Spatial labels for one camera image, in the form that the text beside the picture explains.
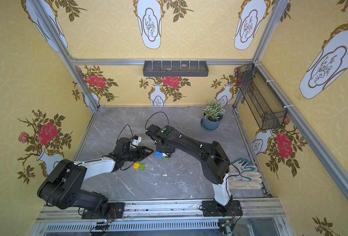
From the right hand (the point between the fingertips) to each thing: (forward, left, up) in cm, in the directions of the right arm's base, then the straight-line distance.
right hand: (164, 152), depth 85 cm
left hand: (+1, +6, -2) cm, 7 cm away
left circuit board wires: (-31, +23, -7) cm, 39 cm away
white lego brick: (-1, 0, -2) cm, 2 cm away
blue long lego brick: (0, +4, -3) cm, 5 cm away
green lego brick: (-1, -1, -6) cm, 7 cm away
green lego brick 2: (-6, +13, -7) cm, 16 cm away
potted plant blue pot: (+23, -29, -4) cm, 38 cm away
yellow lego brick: (-6, +16, -6) cm, 18 cm away
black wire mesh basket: (+19, -59, +16) cm, 64 cm away
